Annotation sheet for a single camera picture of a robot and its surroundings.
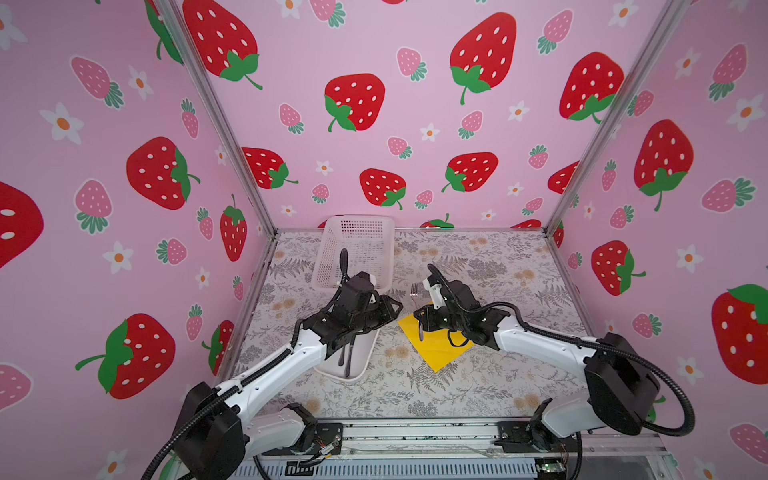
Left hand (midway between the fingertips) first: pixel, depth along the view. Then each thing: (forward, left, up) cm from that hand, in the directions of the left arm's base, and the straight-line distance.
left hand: (403, 306), depth 78 cm
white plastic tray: (-6, +12, -18) cm, 22 cm away
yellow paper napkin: (-4, -10, -18) cm, 21 cm away
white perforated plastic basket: (+38, +12, -17) cm, 44 cm away
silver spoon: (-6, +18, -19) cm, 27 cm away
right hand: (+2, -3, -6) cm, 7 cm away
